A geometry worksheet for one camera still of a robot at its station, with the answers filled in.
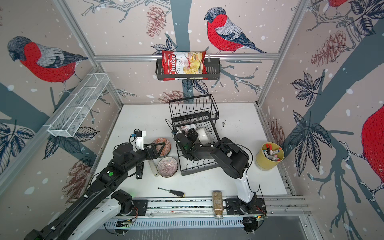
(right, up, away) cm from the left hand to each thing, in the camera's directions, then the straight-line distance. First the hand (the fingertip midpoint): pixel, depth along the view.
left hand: (159, 144), depth 72 cm
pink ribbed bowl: (+1, -16, +13) cm, 20 cm away
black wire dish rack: (+18, +16, +38) cm, 45 cm away
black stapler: (-17, -18, +17) cm, 30 cm away
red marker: (+59, -3, +9) cm, 60 cm away
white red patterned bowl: (+12, +7, +20) cm, 24 cm away
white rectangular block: (-6, -16, +12) cm, 21 cm away
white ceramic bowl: (+22, +2, +17) cm, 28 cm away
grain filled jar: (+28, -28, -2) cm, 40 cm away
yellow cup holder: (+60, -9, +11) cm, 62 cm away
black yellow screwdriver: (+8, -27, +5) cm, 28 cm away
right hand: (+14, +2, +23) cm, 27 cm away
